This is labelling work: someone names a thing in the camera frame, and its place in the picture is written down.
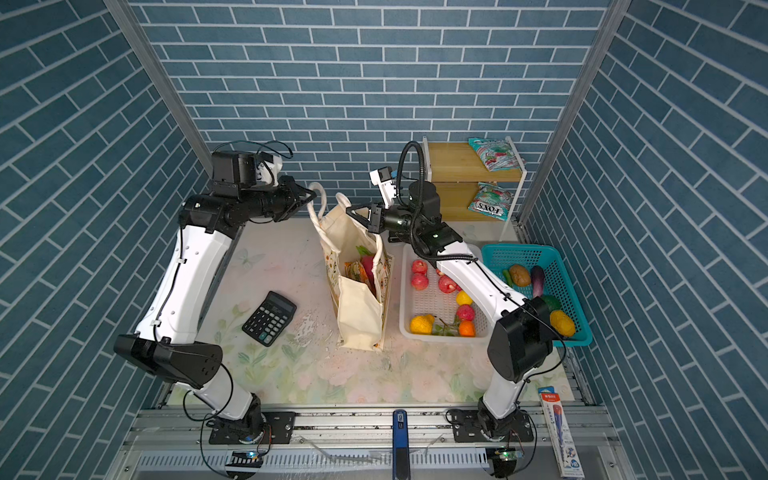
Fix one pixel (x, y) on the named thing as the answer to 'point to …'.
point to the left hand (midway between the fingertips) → (318, 192)
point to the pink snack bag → (355, 270)
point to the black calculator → (271, 320)
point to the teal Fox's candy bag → (490, 199)
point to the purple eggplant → (537, 277)
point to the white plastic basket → (420, 294)
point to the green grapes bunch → (442, 331)
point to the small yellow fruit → (462, 298)
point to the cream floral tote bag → (361, 316)
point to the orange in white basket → (467, 328)
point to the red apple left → (419, 281)
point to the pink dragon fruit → (367, 258)
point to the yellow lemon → (422, 324)
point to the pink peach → (465, 312)
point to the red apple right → (419, 266)
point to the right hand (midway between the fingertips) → (345, 210)
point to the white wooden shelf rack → (458, 170)
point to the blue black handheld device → (400, 445)
